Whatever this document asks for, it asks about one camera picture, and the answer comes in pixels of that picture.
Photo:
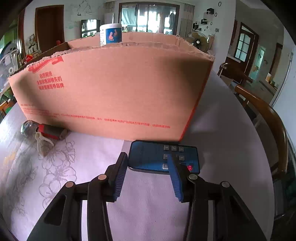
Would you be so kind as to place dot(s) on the standing electric fan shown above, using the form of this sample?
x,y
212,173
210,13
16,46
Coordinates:
x,y
198,40

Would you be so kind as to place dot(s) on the clear round tape roll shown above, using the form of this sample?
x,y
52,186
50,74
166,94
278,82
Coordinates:
x,y
29,128

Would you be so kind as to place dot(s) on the wooden chair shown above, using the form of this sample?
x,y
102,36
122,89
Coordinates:
x,y
271,131
230,72

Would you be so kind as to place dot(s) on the large cardboard box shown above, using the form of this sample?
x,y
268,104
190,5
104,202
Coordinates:
x,y
146,87

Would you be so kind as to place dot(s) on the white blue canister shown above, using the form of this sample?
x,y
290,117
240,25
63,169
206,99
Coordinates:
x,y
110,33

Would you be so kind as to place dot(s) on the dark remote control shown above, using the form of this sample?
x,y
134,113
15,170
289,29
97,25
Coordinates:
x,y
152,157

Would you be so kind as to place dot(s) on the far wooden chair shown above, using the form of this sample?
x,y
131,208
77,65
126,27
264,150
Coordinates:
x,y
230,72

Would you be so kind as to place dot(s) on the television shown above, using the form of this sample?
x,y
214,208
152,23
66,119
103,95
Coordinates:
x,y
89,27

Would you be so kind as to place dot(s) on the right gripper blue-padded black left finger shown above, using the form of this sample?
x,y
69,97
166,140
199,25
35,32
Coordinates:
x,y
62,218

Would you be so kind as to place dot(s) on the red utility knife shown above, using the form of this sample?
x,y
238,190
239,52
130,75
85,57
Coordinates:
x,y
54,132

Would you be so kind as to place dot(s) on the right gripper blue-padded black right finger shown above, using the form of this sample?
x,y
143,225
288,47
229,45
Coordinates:
x,y
232,218

